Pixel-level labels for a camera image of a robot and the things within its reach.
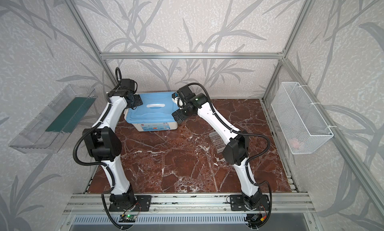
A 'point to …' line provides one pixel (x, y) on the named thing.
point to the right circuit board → (258, 218)
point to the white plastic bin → (149, 127)
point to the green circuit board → (127, 218)
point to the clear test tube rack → (217, 141)
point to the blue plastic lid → (157, 107)
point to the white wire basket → (301, 126)
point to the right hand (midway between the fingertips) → (182, 110)
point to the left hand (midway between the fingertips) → (133, 98)
